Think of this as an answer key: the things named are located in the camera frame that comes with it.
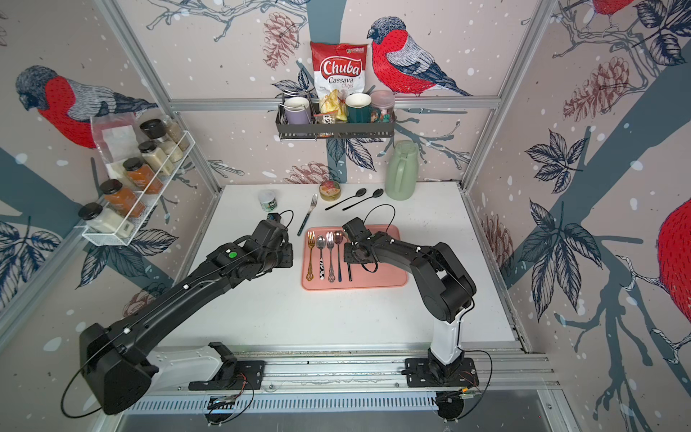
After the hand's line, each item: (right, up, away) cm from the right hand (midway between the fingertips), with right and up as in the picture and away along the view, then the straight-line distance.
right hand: (350, 253), depth 96 cm
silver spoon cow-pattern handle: (-11, +4, +5) cm, 13 cm away
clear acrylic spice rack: (-58, +19, -20) cm, 64 cm away
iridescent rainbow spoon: (-5, +5, +6) cm, 9 cm away
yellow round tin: (-9, +24, +21) cm, 33 cm away
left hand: (-16, +5, -17) cm, 24 cm away
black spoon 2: (+12, +23, +22) cm, 34 cm away
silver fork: (-8, +4, +5) cm, 10 cm away
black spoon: (+4, +23, +22) cm, 32 cm away
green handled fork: (-16, +19, +18) cm, 31 cm away
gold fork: (-15, +4, +7) cm, 17 cm away
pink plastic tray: (-9, -5, -1) cm, 11 cm away
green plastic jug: (+20, +31, +5) cm, 37 cm away
